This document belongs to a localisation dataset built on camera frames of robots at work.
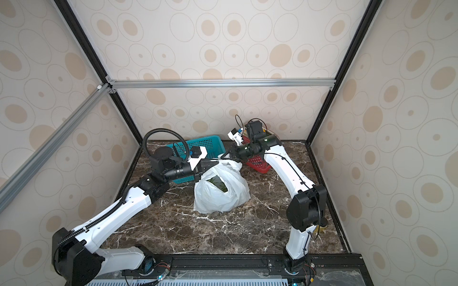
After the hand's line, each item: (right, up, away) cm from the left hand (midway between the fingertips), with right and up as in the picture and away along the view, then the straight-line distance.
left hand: (220, 162), depth 65 cm
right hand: (-1, 0, +11) cm, 11 cm away
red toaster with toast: (+18, -1, +36) cm, 40 cm away
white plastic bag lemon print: (-5, -15, +7) cm, 18 cm away
